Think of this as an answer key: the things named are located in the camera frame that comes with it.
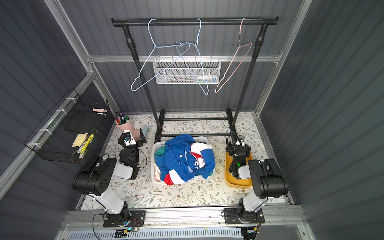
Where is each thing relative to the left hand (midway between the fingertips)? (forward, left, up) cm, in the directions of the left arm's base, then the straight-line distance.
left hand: (130, 131), depth 85 cm
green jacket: (-9, -17, -7) cm, 21 cm away
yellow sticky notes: (-11, +20, +7) cm, 24 cm away
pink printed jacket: (-21, -16, -10) cm, 29 cm away
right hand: (-1, -66, -11) cm, 67 cm away
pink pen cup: (+13, +11, -8) cm, 19 cm away
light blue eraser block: (+12, -2, -14) cm, 19 cm away
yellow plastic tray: (-22, -56, -16) cm, 63 cm away
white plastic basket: (+1, -40, -11) cm, 41 cm away
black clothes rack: (+18, -12, -10) cm, 24 cm away
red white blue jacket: (-17, -31, -3) cm, 36 cm away
